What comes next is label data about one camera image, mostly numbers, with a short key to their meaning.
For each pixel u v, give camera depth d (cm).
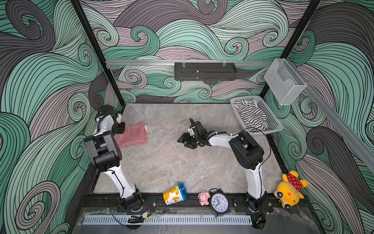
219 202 71
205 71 95
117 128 83
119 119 87
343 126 57
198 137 78
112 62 95
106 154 51
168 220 70
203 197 73
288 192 70
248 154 53
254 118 106
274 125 99
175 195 70
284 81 79
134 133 98
